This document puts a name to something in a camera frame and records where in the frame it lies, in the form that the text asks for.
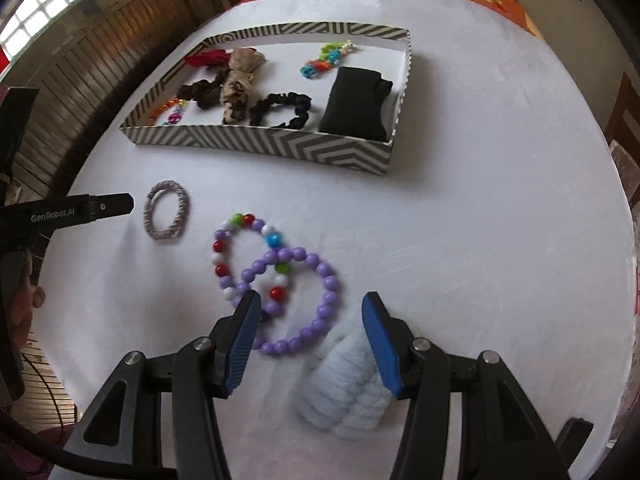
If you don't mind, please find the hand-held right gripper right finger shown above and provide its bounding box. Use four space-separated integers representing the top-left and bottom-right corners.
361 291 571 480

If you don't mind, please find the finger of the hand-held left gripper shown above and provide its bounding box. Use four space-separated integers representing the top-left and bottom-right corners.
0 192 135 235

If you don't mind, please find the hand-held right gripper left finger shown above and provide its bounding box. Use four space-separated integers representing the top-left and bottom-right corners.
65 290 262 480

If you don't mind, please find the light blue fluffy scrunchie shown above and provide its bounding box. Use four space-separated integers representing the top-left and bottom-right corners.
292 310 401 441

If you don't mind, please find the purple bead bracelet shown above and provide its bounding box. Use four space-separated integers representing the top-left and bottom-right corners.
240 246 338 356

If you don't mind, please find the multicolour bead bracelet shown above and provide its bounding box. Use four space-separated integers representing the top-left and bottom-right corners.
212 213 291 318

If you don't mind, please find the orange bead bracelet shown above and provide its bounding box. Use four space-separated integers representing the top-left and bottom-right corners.
147 97 190 127

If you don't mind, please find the brown scrunchie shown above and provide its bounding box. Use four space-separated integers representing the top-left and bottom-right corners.
177 72 231 111

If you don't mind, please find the leopard print bow hair tie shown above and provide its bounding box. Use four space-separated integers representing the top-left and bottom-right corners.
220 47 267 125

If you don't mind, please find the red scrunchie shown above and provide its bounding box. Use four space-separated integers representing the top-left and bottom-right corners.
184 49 232 70

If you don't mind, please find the striped shallow cardboard box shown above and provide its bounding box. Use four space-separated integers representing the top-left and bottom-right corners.
119 21 413 177

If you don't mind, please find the black scrunchie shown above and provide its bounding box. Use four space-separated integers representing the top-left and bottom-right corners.
250 92 312 130

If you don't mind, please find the black fabric pouch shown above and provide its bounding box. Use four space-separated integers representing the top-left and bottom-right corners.
319 66 393 142

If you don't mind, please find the colourful flower bead bracelet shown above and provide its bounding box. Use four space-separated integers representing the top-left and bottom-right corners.
300 40 358 81

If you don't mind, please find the person's left hand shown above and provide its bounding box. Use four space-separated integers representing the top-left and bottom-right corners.
10 255 47 348

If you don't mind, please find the wooden slatted door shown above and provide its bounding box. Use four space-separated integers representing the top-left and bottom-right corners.
10 0 241 211

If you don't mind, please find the glass block window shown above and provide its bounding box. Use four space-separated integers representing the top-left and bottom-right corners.
0 0 126 56

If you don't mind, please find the smartphone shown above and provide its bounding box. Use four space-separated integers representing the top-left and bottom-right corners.
552 417 593 463

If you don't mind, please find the wooden chair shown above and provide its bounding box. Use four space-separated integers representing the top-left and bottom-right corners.
605 72 640 161

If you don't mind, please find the pink grey braided hair tie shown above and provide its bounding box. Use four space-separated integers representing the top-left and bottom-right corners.
144 180 191 241

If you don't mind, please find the black cable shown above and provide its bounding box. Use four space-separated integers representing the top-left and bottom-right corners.
0 412 178 476

